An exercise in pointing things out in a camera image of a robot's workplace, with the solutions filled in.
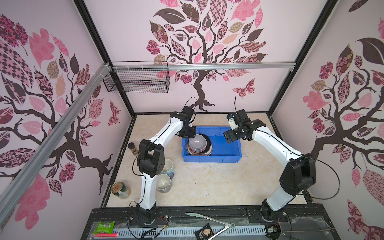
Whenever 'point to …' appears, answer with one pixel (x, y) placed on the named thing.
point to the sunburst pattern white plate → (195, 154)
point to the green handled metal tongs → (227, 226)
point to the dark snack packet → (204, 233)
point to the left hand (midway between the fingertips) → (191, 137)
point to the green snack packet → (104, 227)
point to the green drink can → (120, 189)
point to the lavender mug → (163, 182)
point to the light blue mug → (168, 167)
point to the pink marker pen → (106, 235)
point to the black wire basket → (138, 77)
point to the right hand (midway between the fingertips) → (233, 131)
